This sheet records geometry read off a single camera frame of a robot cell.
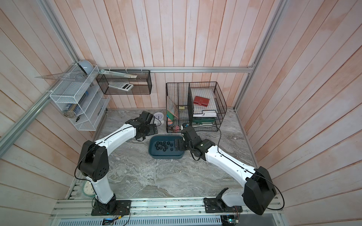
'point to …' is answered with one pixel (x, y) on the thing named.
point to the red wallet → (201, 100)
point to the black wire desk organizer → (198, 104)
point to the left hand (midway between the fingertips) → (150, 133)
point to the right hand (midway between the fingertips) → (181, 140)
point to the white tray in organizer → (206, 113)
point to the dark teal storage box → (162, 147)
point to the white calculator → (125, 86)
